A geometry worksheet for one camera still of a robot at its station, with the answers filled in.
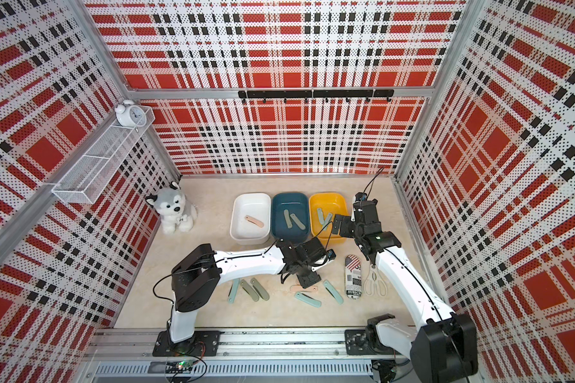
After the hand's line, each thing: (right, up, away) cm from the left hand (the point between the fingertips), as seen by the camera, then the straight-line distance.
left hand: (312, 270), depth 86 cm
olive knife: (-10, +17, +18) cm, 27 cm away
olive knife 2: (-5, +16, +16) cm, 23 cm away
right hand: (+13, +19, -3) cm, 23 cm away
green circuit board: (-40, -23, -17) cm, 50 cm away
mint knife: (+5, +18, +17) cm, 25 cm away
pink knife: (-5, -3, -9) cm, 11 cm away
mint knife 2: (+8, +17, +18) cm, 26 cm away
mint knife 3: (-2, -9, -4) cm, 10 cm away
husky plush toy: (-52, +21, +4) cm, 56 cm away
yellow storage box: (+6, +22, +22) cm, 32 cm away
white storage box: (-24, +23, +21) cm, 40 cm away
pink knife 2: (-24, +16, +18) cm, 34 cm away
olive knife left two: (-19, -6, -2) cm, 20 cm away
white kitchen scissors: (+23, -3, +2) cm, 24 cm away
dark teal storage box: (-6, +24, +23) cm, 34 cm away
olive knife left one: (-24, -6, 0) cm, 25 cm away
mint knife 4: (+6, -6, 0) cm, 8 cm away
